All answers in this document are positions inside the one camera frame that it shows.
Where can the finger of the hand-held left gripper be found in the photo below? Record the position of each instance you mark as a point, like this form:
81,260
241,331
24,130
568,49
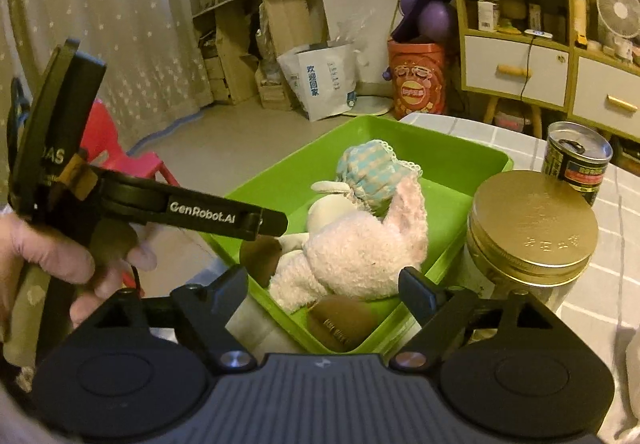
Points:
200,216

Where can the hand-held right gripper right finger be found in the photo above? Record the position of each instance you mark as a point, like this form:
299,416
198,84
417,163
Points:
417,291

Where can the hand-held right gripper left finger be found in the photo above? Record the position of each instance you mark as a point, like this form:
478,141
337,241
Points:
235,284

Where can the pink plush bunny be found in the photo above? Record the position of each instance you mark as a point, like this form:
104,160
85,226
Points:
350,259

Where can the green plastic tray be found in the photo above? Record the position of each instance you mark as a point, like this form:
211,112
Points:
440,163

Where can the beige bunny plush checkered dress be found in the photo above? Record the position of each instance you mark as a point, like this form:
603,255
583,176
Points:
370,168

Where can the person's left hand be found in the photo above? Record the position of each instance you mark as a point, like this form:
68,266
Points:
50,249

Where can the red plastic chair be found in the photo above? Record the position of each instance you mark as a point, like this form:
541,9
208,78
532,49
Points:
110,138

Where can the beige star-print curtain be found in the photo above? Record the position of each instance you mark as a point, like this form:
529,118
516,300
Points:
125,23

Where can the clear jar with metal lid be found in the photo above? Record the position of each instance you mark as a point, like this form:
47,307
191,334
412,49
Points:
530,224

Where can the white paper bag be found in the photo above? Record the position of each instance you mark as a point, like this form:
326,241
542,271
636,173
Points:
320,78

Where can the round white fan base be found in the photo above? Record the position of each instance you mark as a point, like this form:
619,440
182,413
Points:
372,104

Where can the tall black can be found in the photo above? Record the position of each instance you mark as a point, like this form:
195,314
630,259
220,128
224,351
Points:
575,168

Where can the clear storage box pink contents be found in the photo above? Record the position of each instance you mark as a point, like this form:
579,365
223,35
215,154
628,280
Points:
514,116

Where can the orange printed barrel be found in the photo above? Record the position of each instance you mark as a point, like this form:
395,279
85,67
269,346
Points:
415,83

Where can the wooden shelf unit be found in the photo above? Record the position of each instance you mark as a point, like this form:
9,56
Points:
290,18

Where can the tall yellow shelf cabinet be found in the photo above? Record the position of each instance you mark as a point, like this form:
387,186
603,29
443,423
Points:
500,58

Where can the purple ball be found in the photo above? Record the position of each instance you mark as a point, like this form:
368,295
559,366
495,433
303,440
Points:
437,21

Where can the low yellow drawer cabinet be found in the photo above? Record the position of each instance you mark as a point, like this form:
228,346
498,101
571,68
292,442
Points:
605,83

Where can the white charger pad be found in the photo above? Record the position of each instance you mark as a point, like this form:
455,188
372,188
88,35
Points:
539,34

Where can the small white carton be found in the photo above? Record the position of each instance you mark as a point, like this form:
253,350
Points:
487,11

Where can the small white desk fan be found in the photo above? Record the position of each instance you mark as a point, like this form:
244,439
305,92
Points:
620,13

